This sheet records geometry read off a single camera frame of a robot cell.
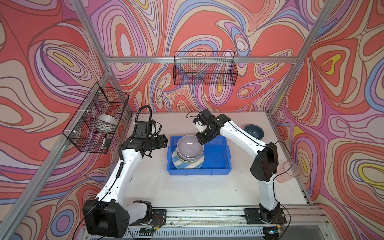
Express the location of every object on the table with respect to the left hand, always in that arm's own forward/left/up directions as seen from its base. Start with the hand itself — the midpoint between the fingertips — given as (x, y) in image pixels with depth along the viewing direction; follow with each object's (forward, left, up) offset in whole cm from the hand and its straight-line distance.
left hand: (164, 139), depth 80 cm
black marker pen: (-5, +28, +6) cm, 29 cm away
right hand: (+2, -21, -6) cm, 22 cm away
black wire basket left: (0, +33, +11) cm, 34 cm away
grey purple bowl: (0, -13, -10) cm, 16 cm away
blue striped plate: (-8, -12, -14) cm, 20 cm away
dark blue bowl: (+19, -60, -16) cm, 64 cm away
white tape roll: (+1, +26, +13) cm, 29 cm away
